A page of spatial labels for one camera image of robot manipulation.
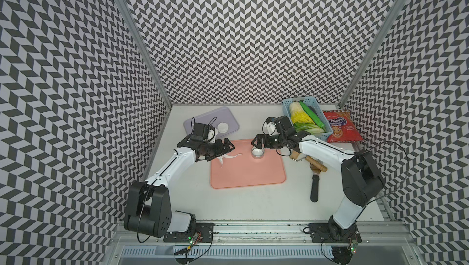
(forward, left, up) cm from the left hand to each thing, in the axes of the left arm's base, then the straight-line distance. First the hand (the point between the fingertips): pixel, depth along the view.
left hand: (227, 151), depth 84 cm
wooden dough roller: (+3, -34, -9) cm, 35 cm away
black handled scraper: (-11, -42, -12) cm, 45 cm away
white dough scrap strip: (-2, +3, -4) cm, 5 cm away
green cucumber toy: (+26, -49, -6) cm, 56 cm away
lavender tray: (+33, +11, -14) cm, 38 cm away
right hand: (+4, -16, -1) cm, 16 cm away
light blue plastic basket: (+38, -50, -5) cm, 63 cm away
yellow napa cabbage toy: (+26, -39, -4) cm, 47 cm away
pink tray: (-3, -5, -12) cm, 13 cm away
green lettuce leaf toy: (+18, -46, -6) cm, 50 cm away
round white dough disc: (+22, +4, -10) cm, 24 cm away
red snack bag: (+18, -64, -7) cm, 67 cm away
